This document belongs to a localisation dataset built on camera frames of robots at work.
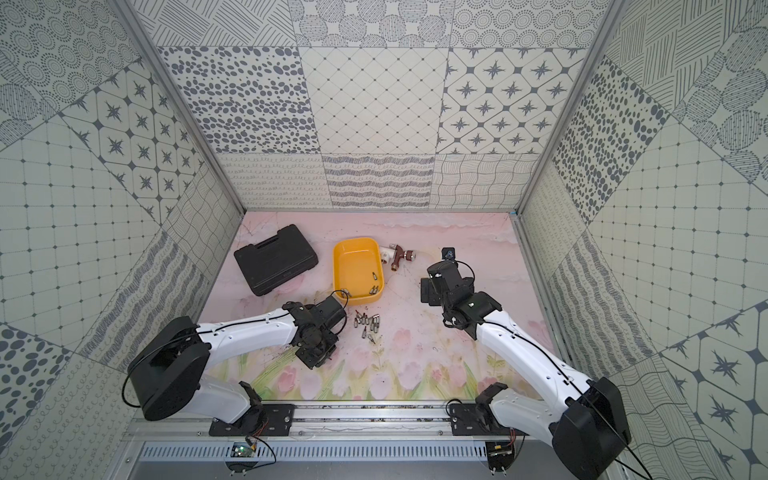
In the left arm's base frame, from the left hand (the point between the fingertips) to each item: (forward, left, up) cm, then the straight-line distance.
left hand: (338, 351), depth 84 cm
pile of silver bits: (+10, -10, 0) cm, 14 cm away
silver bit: (+26, -8, 0) cm, 27 cm away
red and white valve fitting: (+36, -16, +1) cm, 39 cm away
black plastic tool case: (+29, +26, +3) cm, 39 cm away
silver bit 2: (+21, -9, -1) cm, 22 cm away
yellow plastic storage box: (+26, -3, 0) cm, 26 cm away
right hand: (+14, -30, +14) cm, 36 cm away
